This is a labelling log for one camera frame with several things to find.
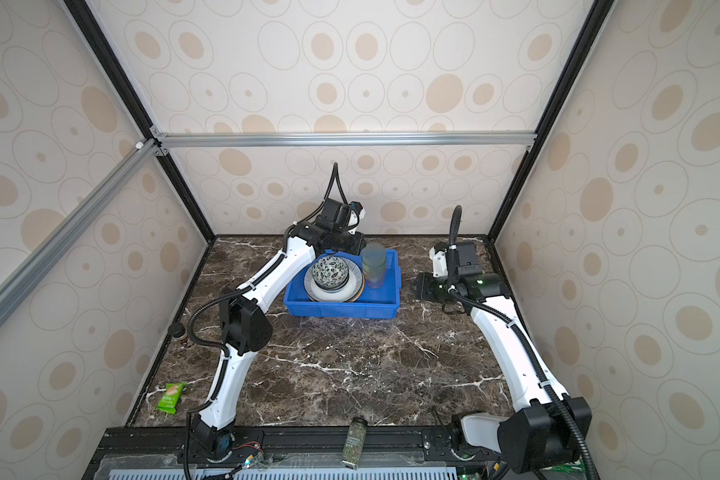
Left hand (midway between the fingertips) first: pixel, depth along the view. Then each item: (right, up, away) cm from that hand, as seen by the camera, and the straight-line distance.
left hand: (374, 237), depth 88 cm
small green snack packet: (-55, -44, -9) cm, 71 cm away
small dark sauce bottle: (-55, -27, -5) cm, 61 cm away
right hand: (+12, -14, -9) cm, 21 cm away
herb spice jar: (-5, -52, -18) cm, 55 cm away
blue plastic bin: (+3, -22, +16) cm, 27 cm away
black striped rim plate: (-8, -17, +10) cm, 21 cm away
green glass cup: (+1, -14, +13) cm, 18 cm away
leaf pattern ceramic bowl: (-14, -11, +11) cm, 21 cm away
